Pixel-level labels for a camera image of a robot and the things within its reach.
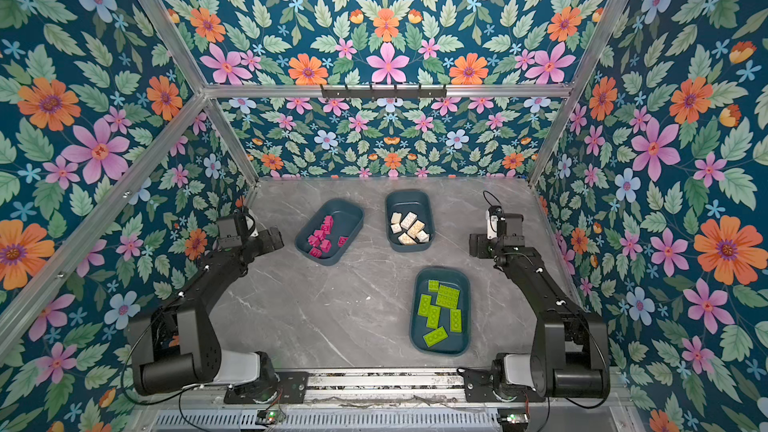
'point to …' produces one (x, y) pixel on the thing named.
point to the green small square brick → (433, 286)
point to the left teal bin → (349, 220)
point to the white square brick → (396, 218)
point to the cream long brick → (417, 226)
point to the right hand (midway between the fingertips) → (486, 238)
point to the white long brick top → (405, 239)
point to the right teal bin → (455, 343)
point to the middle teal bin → (417, 202)
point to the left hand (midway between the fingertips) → (266, 228)
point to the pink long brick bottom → (326, 245)
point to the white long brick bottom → (409, 220)
